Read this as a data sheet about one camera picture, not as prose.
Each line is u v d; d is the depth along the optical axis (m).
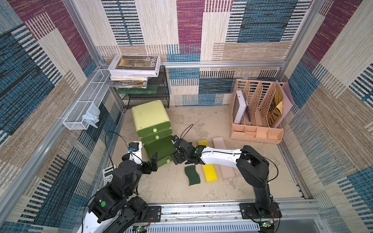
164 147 0.97
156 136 0.89
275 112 0.94
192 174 0.85
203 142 0.99
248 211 0.73
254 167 0.49
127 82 0.83
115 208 0.43
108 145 1.02
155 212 0.74
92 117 0.66
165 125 0.84
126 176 0.45
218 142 1.00
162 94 1.17
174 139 0.80
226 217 0.73
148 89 1.01
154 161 0.59
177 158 0.79
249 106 1.15
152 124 0.83
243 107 0.94
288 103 0.81
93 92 0.83
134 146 0.53
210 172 0.85
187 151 0.68
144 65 0.83
